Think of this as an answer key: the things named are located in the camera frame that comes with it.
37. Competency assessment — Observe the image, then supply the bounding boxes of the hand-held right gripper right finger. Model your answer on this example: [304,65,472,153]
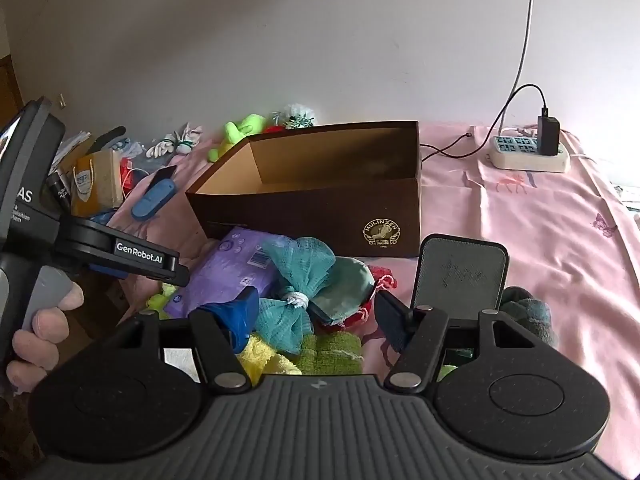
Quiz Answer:
[375,290,539,395]

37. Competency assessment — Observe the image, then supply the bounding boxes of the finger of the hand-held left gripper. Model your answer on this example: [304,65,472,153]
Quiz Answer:
[100,227,191,289]

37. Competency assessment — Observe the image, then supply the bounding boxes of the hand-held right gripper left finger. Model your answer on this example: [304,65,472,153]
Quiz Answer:
[117,287,261,394]

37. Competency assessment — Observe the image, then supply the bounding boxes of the neon yellow cloth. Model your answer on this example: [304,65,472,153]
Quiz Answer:
[146,281,182,312]

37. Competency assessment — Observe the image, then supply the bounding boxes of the yellow knotted plush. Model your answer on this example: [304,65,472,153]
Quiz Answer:
[236,332,303,380]

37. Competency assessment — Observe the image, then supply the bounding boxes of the red knitted toy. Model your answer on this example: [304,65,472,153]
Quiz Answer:
[345,264,399,332]

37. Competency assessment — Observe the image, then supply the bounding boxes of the grey-green plush toy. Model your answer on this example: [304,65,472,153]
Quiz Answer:
[309,257,377,327]

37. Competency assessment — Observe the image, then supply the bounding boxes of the green towel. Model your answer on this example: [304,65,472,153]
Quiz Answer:
[299,332,365,377]

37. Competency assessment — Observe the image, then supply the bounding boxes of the teal mesh bath sponge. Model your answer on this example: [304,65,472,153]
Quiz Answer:
[254,236,337,356]

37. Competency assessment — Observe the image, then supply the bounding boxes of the brown cardboard box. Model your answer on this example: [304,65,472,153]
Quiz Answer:
[185,120,422,259]

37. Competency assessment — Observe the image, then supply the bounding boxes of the grey plush toy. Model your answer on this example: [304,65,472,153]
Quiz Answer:
[499,285,559,350]

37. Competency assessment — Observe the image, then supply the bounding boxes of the person's left hand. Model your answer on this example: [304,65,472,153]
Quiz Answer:
[6,280,86,393]

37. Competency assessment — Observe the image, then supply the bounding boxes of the purple tissue packet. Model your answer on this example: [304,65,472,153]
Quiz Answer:
[164,226,281,322]

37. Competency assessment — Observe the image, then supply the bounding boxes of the lime green plush toy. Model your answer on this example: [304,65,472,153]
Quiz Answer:
[206,113,267,164]

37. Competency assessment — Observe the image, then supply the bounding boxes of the pink bed sheet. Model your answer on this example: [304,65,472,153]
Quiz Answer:
[107,122,640,471]

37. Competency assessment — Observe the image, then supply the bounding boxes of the fluffy panda toy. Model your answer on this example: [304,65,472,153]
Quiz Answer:
[271,103,317,131]

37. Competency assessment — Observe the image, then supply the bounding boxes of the white power strip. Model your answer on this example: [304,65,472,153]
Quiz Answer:
[487,134,571,174]

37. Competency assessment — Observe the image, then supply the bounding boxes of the black charger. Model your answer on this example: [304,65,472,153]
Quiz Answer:
[537,106,562,157]

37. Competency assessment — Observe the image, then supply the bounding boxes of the black cable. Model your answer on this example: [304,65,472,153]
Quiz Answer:
[419,83,548,161]

